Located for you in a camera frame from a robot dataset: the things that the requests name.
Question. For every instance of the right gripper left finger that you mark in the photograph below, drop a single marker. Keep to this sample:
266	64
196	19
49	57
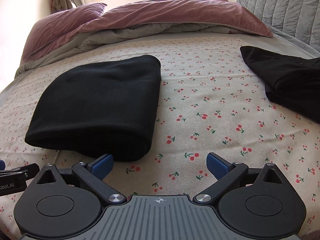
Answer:
91	177

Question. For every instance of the black folded garment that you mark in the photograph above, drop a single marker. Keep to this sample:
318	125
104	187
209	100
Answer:
292	82

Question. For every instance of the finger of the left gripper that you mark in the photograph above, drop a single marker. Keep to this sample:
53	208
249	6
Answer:
2	165
27	170

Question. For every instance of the cherry print bed sheet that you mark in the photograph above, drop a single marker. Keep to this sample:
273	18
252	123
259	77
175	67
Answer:
209	101

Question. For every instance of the black pants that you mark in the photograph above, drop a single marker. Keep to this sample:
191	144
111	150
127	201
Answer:
100	108

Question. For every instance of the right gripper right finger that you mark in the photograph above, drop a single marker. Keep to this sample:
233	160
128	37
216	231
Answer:
228	177

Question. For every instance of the pink grey duvet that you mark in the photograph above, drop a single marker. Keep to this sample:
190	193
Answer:
145	18

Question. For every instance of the pink pillow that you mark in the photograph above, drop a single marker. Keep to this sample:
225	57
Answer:
52	27

